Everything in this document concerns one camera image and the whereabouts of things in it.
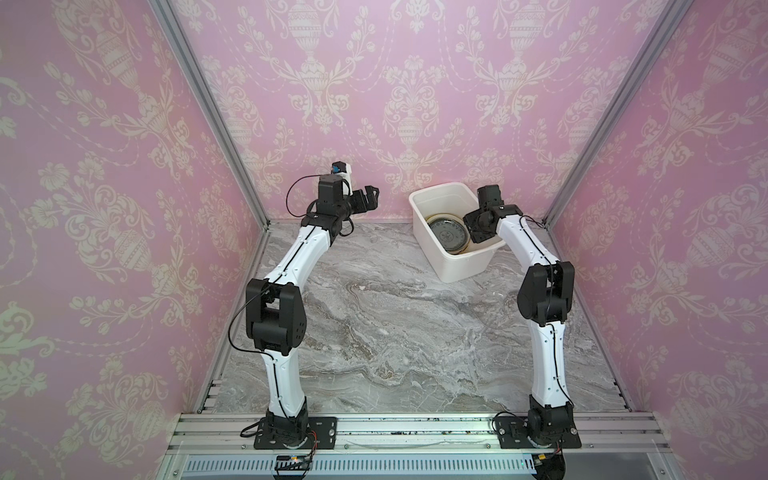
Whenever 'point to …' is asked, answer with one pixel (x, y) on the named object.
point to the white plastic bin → (457, 198)
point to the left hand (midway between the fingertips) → (367, 191)
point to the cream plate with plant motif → (454, 217)
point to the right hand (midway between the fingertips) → (465, 223)
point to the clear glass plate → (450, 233)
